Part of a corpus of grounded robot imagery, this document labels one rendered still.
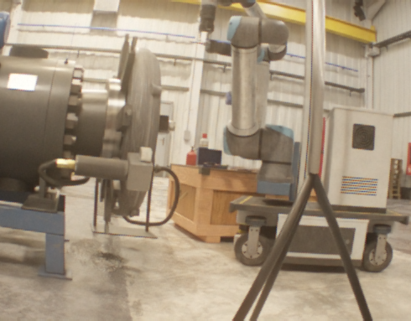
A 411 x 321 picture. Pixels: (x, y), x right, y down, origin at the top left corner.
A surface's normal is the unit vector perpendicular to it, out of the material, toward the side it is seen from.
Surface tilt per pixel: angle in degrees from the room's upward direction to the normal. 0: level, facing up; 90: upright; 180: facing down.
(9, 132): 104
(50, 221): 90
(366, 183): 90
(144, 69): 53
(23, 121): 95
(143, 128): 91
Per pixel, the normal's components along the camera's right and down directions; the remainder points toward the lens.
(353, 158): -0.17, -0.04
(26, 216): 0.33, 0.00
